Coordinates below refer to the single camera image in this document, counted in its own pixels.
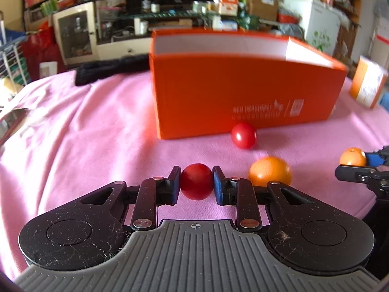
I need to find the orange cardboard box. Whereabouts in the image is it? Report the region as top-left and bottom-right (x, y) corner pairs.
(149, 32), (347, 139)

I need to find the wooden shelf unit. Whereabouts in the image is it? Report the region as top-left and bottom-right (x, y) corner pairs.
(321, 0), (363, 58)

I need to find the orange fruit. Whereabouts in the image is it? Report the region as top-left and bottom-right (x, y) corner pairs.
(339, 147), (367, 167)
(248, 156), (292, 187)

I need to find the white television stand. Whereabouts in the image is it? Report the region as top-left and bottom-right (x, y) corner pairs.
(97, 9), (274, 62)

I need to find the beige standing air conditioner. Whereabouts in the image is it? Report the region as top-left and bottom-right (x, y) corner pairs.
(1, 0), (24, 32)

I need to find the red cherry tomato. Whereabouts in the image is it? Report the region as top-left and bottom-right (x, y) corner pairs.
(180, 164), (214, 201)
(231, 122), (257, 150)

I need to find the white small fridge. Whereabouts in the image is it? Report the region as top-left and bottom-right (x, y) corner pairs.
(283, 0), (340, 56)

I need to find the wire rack trolley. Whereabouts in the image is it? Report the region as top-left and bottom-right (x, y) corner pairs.
(1, 11), (31, 86)

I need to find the small black cloth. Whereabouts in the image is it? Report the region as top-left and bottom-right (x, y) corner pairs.
(74, 54), (150, 86)

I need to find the orange white medicine box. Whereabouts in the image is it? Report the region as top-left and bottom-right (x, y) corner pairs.
(218, 0), (239, 16)

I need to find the pink floral tablecloth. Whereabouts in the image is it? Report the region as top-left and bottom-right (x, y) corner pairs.
(1, 72), (388, 279)

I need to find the brown cardboard box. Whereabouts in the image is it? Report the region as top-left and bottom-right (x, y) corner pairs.
(247, 0), (278, 21)

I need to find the white glass door cabinet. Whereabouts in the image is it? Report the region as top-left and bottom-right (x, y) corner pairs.
(53, 2), (98, 66)

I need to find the white and orange canister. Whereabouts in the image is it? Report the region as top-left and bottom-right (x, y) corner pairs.
(349, 56), (388, 109)

